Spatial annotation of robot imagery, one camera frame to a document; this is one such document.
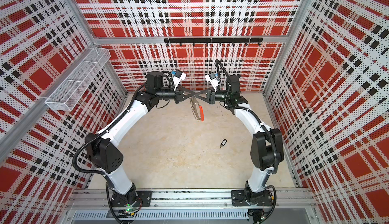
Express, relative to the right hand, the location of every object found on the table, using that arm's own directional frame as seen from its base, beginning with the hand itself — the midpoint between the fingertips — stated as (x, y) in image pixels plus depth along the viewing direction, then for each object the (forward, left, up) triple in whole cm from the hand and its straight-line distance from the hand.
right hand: (196, 96), depth 74 cm
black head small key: (-9, -16, -33) cm, 38 cm away
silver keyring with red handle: (-5, -1, -4) cm, 7 cm away
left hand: (0, +1, +1) cm, 1 cm away
